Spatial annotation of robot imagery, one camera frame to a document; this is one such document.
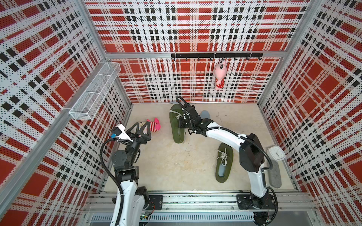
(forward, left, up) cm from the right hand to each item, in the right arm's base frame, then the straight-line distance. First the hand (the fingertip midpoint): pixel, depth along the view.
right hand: (179, 120), depth 87 cm
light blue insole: (+21, -19, -20) cm, 35 cm away
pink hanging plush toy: (+27, -27, +17) cm, 42 cm away
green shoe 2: (+5, +2, +3) cm, 6 cm away
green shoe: (-23, -26, -11) cm, 37 cm away
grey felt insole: (-29, -55, -15) cm, 64 cm away
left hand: (-12, +15, +15) cm, 24 cm away
